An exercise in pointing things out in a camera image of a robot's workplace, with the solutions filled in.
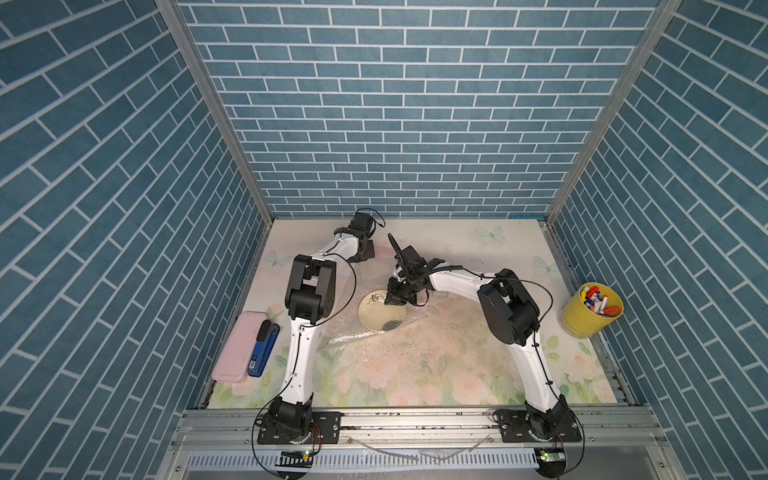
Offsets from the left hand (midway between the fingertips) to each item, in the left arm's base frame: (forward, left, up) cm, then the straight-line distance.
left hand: (370, 254), depth 109 cm
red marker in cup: (-30, -69, +14) cm, 76 cm away
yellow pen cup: (-31, -61, +11) cm, 69 cm away
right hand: (-20, -6, +1) cm, 21 cm away
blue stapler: (-36, +29, +1) cm, 46 cm away
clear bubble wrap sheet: (-27, +6, 0) cm, 28 cm away
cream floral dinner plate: (-25, -4, +2) cm, 26 cm away
